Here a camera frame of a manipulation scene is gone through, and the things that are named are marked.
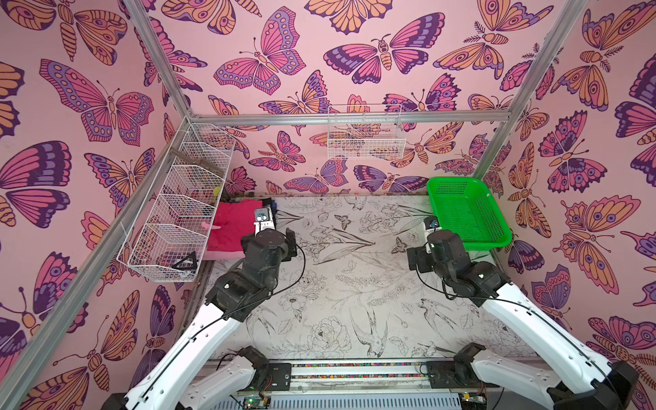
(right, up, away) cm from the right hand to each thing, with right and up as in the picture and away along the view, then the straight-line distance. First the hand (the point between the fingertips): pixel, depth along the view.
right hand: (420, 247), depth 76 cm
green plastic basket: (+35, +14, +40) cm, 55 cm away
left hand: (-41, +6, -7) cm, 42 cm away
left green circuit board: (-48, -42, -5) cm, 64 cm away
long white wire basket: (-77, +1, +2) cm, 77 cm away
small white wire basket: (-14, +41, +19) cm, 47 cm away
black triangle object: (-69, -5, 0) cm, 69 cm away
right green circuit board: (+13, -42, -5) cm, 45 cm away
